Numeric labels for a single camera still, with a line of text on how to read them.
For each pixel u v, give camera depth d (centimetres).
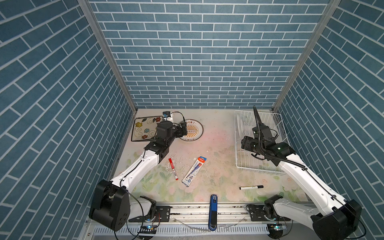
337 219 37
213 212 74
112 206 40
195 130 108
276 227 72
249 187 83
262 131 57
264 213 73
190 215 75
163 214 73
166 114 70
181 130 75
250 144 70
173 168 89
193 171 87
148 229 72
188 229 71
